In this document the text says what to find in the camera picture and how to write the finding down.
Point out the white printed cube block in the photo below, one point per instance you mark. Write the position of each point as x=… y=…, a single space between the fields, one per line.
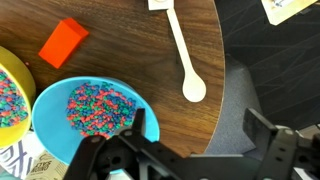
x=160 y=4

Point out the grey fabric sofa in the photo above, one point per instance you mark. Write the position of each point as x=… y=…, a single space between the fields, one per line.
x=260 y=66

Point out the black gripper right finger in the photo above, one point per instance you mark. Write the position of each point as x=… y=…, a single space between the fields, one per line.
x=286 y=153

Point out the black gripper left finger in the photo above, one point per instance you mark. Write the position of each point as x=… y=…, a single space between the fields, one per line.
x=90 y=156

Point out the blue bowl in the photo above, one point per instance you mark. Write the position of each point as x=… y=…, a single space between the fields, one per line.
x=50 y=123

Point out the red rectangular block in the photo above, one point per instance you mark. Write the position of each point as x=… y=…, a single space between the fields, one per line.
x=61 y=43

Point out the coloured beads in blue bowl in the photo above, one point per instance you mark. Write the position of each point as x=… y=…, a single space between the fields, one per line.
x=100 y=106

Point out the yellow bowl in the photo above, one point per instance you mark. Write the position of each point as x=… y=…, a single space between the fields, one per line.
x=23 y=80

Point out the white plastic spoon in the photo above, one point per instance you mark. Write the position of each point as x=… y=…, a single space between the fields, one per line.
x=193 y=86

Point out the round dark wooden table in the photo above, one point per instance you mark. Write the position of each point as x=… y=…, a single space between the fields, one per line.
x=133 y=43

